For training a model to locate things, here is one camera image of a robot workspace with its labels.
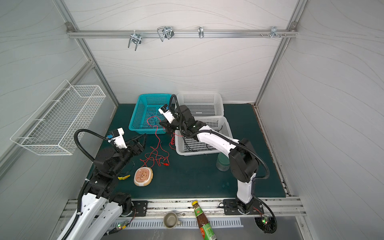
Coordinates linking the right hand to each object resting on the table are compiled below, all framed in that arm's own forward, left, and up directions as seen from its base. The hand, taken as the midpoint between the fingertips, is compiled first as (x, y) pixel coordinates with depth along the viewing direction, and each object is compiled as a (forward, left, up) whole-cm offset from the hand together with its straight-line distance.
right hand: (163, 117), depth 80 cm
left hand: (-12, +6, +2) cm, 14 cm away
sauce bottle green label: (-46, -25, -20) cm, 56 cm away
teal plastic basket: (+19, +21, -23) cm, 37 cm away
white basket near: (-3, -12, -24) cm, 27 cm away
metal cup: (-44, -8, -24) cm, 50 cm away
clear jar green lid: (-17, -34, -17) cm, 41 cm away
